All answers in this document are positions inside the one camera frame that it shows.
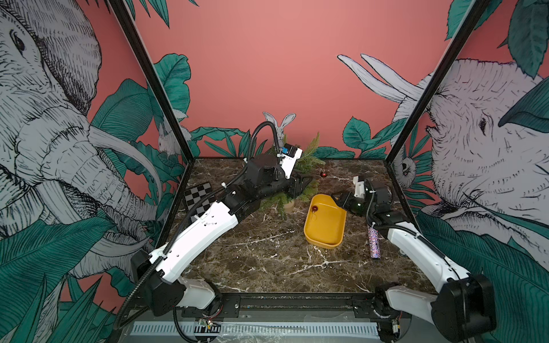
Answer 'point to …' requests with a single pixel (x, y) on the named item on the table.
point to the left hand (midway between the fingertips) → (309, 173)
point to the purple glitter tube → (374, 242)
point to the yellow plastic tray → (325, 221)
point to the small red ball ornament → (314, 209)
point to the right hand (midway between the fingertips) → (332, 192)
